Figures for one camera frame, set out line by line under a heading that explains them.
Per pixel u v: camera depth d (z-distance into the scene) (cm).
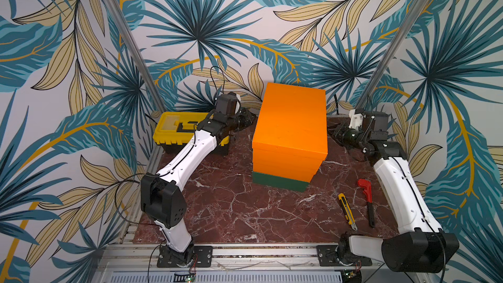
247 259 74
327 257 73
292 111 75
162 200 44
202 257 74
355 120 68
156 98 110
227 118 61
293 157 67
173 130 90
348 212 84
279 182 86
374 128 55
